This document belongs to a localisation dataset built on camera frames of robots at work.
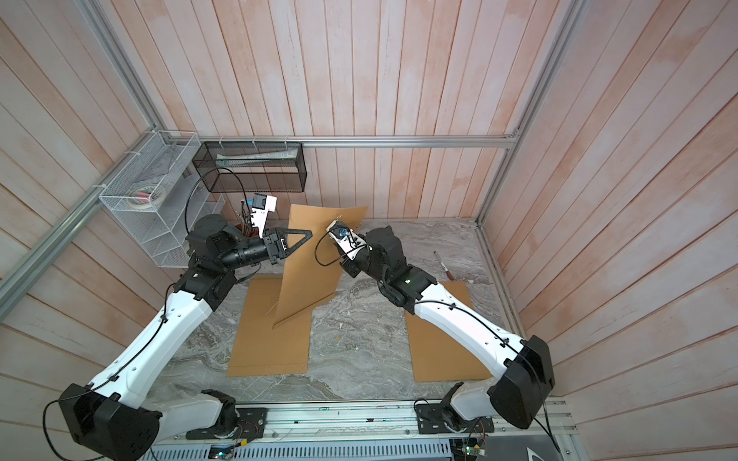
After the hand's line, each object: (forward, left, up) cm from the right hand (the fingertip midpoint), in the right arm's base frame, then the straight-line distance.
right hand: (339, 238), depth 73 cm
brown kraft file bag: (-18, +25, -31) cm, 44 cm away
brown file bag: (-12, +5, +1) cm, 13 cm away
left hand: (-7, +5, +7) cm, 11 cm away
